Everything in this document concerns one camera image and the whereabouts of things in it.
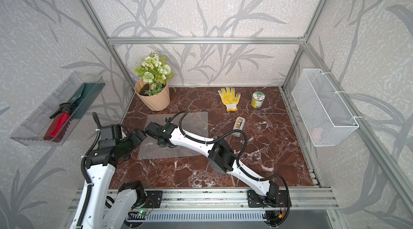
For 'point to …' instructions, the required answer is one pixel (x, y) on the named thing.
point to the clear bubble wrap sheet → (194, 123)
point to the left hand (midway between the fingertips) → (140, 137)
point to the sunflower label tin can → (257, 99)
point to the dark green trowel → (90, 90)
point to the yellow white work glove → (229, 99)
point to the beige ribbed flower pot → (159, 101)
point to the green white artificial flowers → (154, 69)
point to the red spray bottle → (62, 118)
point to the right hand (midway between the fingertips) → (167, 140)
